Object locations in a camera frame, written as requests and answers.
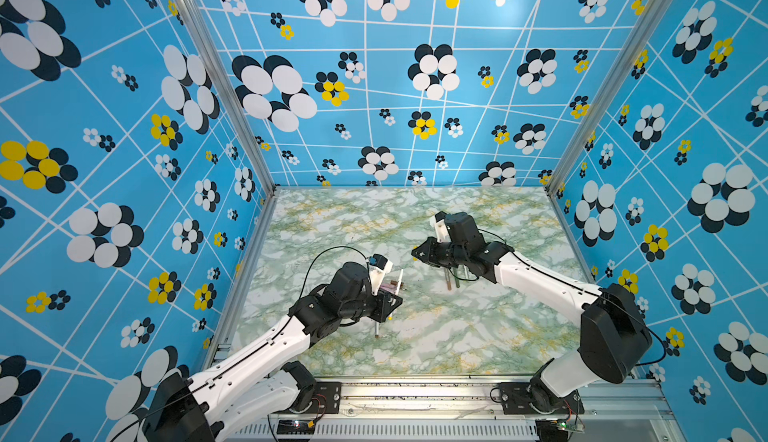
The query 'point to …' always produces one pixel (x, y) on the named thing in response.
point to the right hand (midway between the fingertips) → (412, 252)
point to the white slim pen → (376, 330)
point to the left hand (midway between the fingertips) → (403, 301)
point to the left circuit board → (296, 427)
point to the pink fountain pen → (389, 287)
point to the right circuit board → (556, 430)
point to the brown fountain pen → (448, 281)
